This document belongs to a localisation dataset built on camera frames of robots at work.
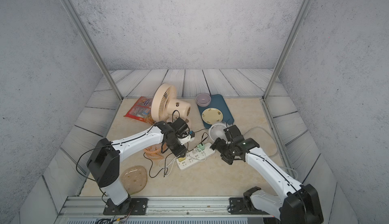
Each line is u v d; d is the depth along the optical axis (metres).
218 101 1.19
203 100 1.16
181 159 0.85
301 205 0.38
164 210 0.73
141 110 1.09
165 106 0.83
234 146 0.60
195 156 0.87
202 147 0.87
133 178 0.81
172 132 0.63
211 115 1.08
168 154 0.77
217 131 0.89
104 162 0.45
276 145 0.94
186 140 0.77
